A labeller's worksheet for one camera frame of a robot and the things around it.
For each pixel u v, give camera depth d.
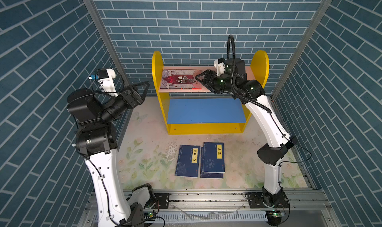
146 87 0.49
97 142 0.37
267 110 0.47
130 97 0.45
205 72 0.60
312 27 0.82
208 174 0.82
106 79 0.44
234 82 0.50
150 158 0.89
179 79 0.72
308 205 0.74
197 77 0.64
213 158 0.87
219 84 0.59
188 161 0.85
